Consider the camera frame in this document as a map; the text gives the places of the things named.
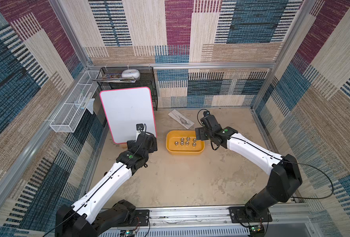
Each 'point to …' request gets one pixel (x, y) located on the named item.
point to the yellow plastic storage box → (184, 142)
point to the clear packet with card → (182, 119)
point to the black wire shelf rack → (147, 79)
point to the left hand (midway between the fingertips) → (144, 139)
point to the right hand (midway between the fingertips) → (203, 129)
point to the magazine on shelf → (115, 78)
